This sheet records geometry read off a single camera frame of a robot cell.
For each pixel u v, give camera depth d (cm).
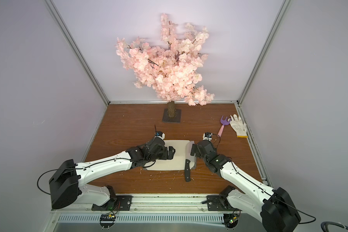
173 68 64
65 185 41
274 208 39
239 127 103
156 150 62
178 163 86
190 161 87
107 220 72
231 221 69
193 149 76
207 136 73
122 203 73
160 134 74
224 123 106
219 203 66
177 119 110
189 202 75
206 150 61
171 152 74
